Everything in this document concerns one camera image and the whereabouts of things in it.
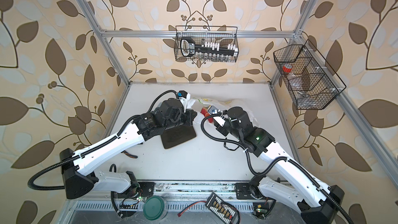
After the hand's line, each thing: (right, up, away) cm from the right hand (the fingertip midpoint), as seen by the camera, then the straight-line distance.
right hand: (219, 115), depth 71 cm
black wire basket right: (+47, +20, +9) cm, 52 cm away
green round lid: (-28, -36, -10) cm, 46 cm away
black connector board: (+1, -41, -3) cm, 41 cm away
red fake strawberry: (-7, -1, +31) cm, 32 cm away
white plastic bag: (-11, +5, -2) cm, 12 cm away
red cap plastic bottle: (+41, +25, +18) cm, 51 cm away
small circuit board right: (+19, -43, 0) cm, 47 cm away
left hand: (-9, +1, -1) cm, 10 cm away
